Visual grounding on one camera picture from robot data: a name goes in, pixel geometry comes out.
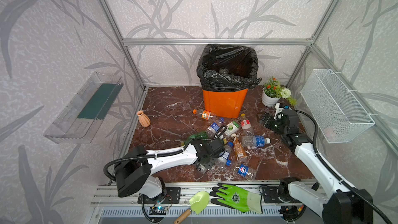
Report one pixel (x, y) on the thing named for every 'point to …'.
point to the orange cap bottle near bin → (204, 114)
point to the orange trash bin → (225, 104)
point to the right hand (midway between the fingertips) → (262, 111)
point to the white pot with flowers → (272, 93)
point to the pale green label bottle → (201, 169)
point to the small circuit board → (158, 210)
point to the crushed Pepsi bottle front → (246, 171)
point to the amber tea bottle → (239, 151)
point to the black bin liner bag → (227, 68)
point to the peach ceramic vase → (143, 119)
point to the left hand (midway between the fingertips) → (210, 157)
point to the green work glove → (233, 197)
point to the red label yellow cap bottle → (245, 123)
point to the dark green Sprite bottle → (200, 135)
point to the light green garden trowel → (198, 201)
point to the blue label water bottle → (255, 141)
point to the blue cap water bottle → (221, 160)
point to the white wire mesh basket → (340, 116)
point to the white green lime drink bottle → (231, 128)
